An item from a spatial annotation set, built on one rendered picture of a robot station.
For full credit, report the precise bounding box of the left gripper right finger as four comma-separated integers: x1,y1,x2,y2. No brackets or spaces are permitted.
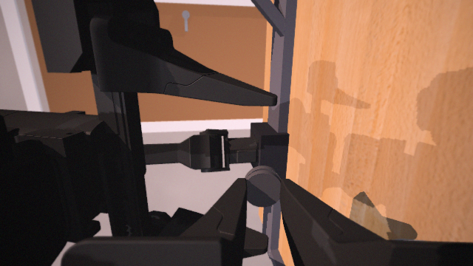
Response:
279,179,473,266

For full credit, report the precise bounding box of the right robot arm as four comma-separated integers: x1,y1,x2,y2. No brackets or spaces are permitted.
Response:
0,109,259,266

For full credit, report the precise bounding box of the dark grey disc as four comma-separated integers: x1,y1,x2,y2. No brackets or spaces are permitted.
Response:
245,166,281,180
246,170,281,207

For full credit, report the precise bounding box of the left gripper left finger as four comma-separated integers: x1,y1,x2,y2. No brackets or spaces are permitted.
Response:
61,178,248,266

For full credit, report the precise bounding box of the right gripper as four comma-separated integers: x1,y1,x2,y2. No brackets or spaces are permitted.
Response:
4,0,278,236

